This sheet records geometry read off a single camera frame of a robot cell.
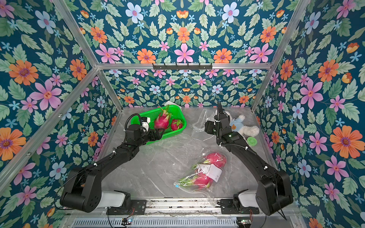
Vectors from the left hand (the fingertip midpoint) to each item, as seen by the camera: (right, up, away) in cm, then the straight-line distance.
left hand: (160, 128), depth 86 cm
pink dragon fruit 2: (-2, +5, +14) cm, 15 cm away
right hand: (+32, +4, -3) cm, 32 cm away
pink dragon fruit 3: (+33, -17, -6) cm, 38 cm away
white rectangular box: (0, +20, +33) cm, 38 cm away
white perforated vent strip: (+31, -47, -16) cm, 58 cm away
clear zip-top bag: (+24, +2, +10) cm, 26 cm away
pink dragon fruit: (+9, +2, +9) cm, 13 cm away
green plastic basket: (+7, +10, +23) cm, 26 cm away
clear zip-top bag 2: (+34, -25, -9) cm, 43 cm away
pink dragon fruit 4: (+23, -27, -11) cm, 37 cm away
